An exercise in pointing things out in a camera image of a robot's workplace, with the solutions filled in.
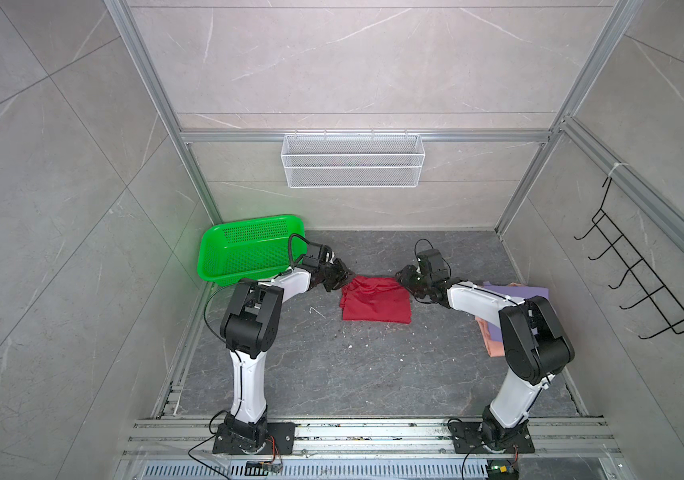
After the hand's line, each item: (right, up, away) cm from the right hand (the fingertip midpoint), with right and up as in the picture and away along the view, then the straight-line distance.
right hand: (397, 274), depth 97 cm
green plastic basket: (-54, +9, +17) cm, 57 cm away
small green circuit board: (+21, -45, -27) cm, 57 cm away
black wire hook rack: (+51, -6, -37) cm, 63 cm away
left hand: (-13, +2, +1) cm, 14 cm away
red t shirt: (-7, -8, -1) cm, 11 cm away
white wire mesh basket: (-15, +39, +3) cm, 42 cm away
